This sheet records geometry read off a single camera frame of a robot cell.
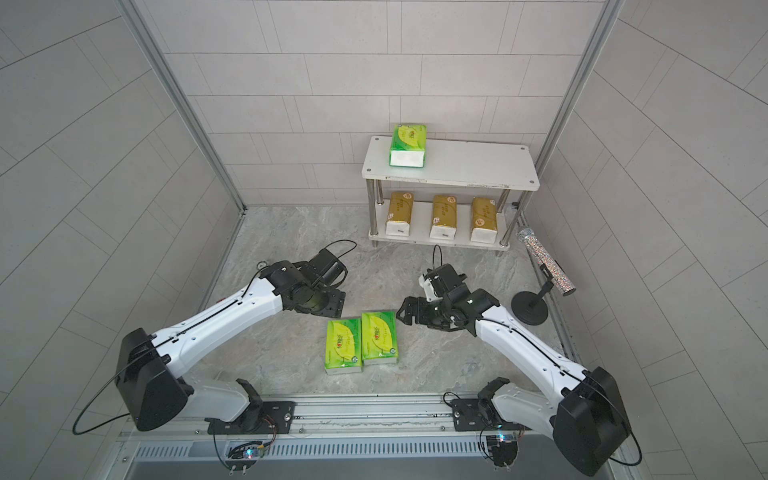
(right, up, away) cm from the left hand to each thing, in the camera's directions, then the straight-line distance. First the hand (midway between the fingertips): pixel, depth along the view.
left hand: (339, 306), depth 79 cm
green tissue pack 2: (+11, -7, 0) cm, 13 cm away
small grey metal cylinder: (-28, +9, +16) cm, 34 cm away
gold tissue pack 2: (+31, +24, +19) cm, 44 cm away
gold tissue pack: (+16, +26, +20) cm, 36 cm away
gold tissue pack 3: (+43, +23, +16) cm, 52 cm away
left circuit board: (-19, -30, -13) cm, 38 cm away
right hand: (+19, -3, -2) cm, 19 cm away
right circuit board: (+40, -30, -11) cm, 51 cm away
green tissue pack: (+1, -10, -2) cm, 10 cm away
